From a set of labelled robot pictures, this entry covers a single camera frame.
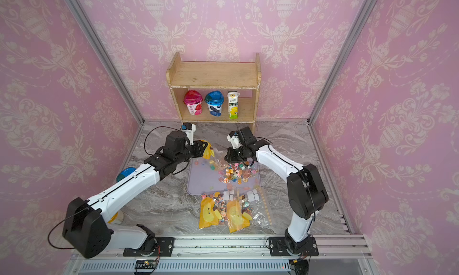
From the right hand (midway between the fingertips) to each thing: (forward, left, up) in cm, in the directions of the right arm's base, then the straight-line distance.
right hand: (226, 157), depth 87 cm
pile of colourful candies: (-2, -5, -11) cm, 13 cm away
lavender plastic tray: (-3, +10, -12) cm, 16 cm away
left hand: (+1, +8, +10) cm, 13 cm away
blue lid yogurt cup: (+22, +4, +19) cm, 29 cm away
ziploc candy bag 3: (-22, -9, -13) cm, 27 cm away
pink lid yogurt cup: (+23, +15, +19) cm, 33 cm away
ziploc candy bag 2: (-21, +7, -9) cm, 24 cm away
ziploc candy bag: (+1, +6, -6) cm, 9 cm away
